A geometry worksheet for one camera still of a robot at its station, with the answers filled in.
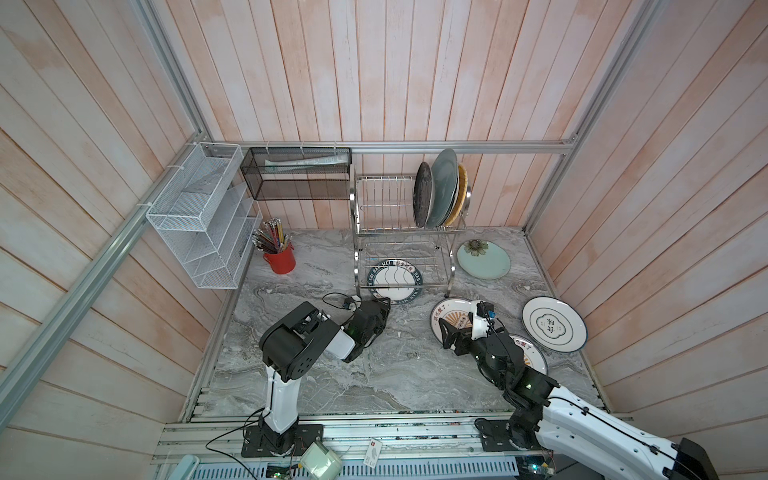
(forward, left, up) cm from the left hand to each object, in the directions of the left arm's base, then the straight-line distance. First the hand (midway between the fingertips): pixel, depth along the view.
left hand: (394, 305), depth 95 cm
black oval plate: (+22, -8, +28) cm, 37 cm away
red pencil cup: (+15, +39, +3) cm, 42 cm away
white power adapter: (-43, +18, +2) cm, 46 cm away
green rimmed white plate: (+9, -1, +2) cm, 9 cm away
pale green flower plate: (+21, -35, -2) cm, 41 cm away
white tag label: (-40, +6, -2) cm, 41 cm away
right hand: (-11, -16, +12) cm, 22 cm away
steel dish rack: (+22, +1, +2) cm, 22 cm away
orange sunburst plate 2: (-15, -41, -3) cm, 44 cm away
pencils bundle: (+21, +42, +10) cm, 48 cm away
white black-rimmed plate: (-6, -51, -1) cm, 52 cm away
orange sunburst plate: (-1, -20, -2) cm, 20 cm away
